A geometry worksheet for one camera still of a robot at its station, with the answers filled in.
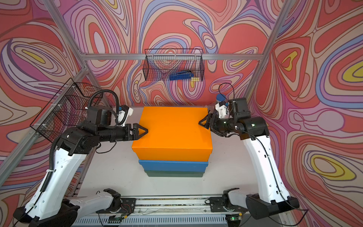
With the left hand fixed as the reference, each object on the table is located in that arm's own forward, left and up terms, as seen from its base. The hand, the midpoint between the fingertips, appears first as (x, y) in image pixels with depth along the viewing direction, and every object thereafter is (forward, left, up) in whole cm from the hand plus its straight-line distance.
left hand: (145, 132), depth 61 cm
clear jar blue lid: (+45, -45, -18) cm, 66 cm away
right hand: (+3, -26, -2) cm, 26 cm away
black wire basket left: (+20, +49, -6) cm, 53 cm away
